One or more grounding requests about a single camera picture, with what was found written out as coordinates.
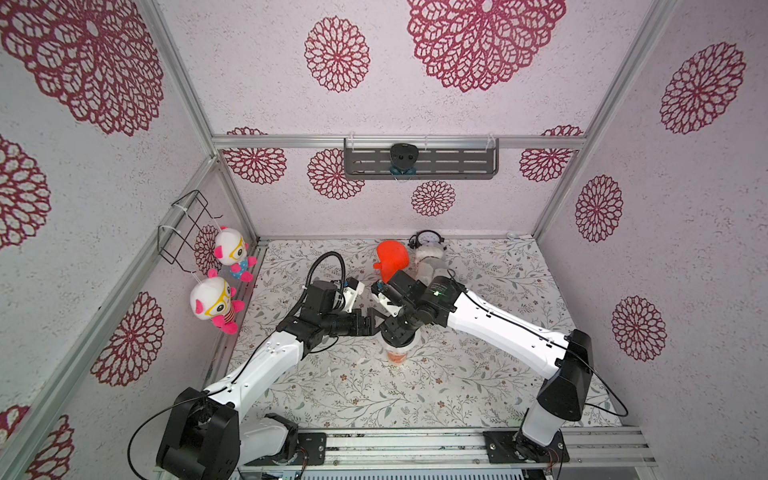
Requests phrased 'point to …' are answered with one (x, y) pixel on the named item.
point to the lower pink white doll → (211, 299)
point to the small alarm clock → (425, 236)
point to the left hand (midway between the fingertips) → (380, 324)
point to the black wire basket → (176, 242)
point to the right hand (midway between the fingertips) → (393, 322)
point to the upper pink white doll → (231, 248)
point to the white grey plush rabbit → (432, 257)
